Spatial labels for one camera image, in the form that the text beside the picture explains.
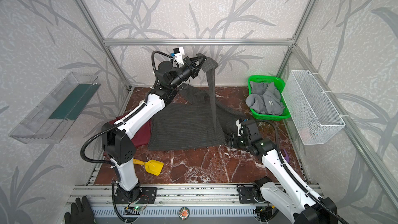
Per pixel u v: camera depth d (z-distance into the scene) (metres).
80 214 0.68
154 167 0.82
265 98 1.02
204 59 0.68
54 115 0.64
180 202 0.73
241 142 0.67
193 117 1.02
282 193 0.56
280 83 1.12
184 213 0.69
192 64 0.67
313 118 0.62
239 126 0.74
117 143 0.46
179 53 0.67
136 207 0.71
